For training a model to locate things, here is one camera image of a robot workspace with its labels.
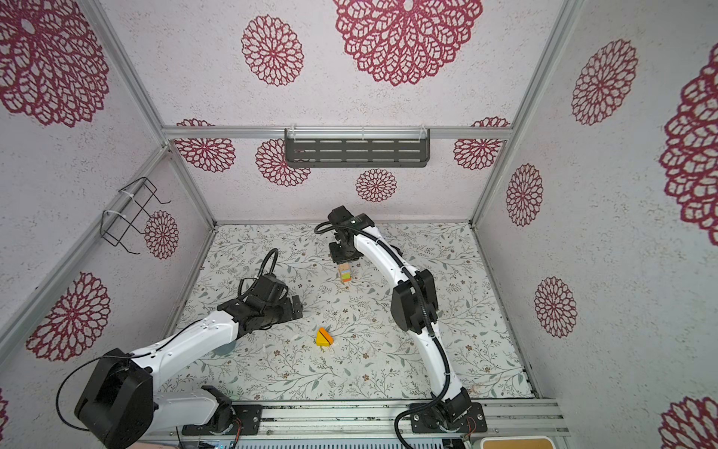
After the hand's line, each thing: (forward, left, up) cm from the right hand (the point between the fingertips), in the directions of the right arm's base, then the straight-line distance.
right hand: (341, 253), depth 94 cm
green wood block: (-3, -1, -9) cm, 9 cm away
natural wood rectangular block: (+1, -1, -9) cm, 9 cm away
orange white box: (-50, -46, -10) cm, 69 cm away
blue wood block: (-1, -1, -8) cm, 9 cm away
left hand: (-20, +15, -6) cm, 25 cm away
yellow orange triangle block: (-25, +4, -10) cm, 28 cm away
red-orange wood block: (-3, -1, -11) cm, 12 cm away
